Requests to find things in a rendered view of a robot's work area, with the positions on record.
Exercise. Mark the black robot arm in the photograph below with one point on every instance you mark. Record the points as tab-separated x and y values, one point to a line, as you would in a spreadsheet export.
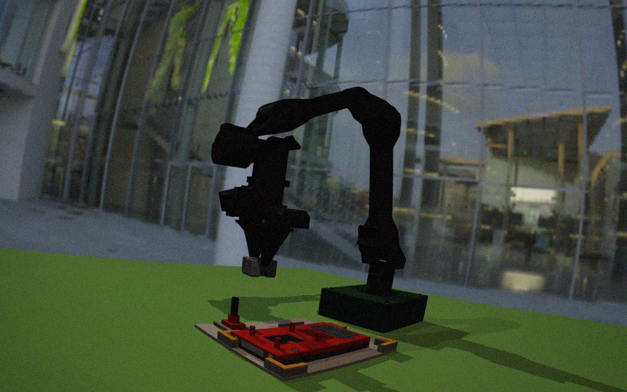
381	123

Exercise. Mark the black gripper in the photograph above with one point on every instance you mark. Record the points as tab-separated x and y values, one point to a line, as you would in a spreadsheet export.
266	238

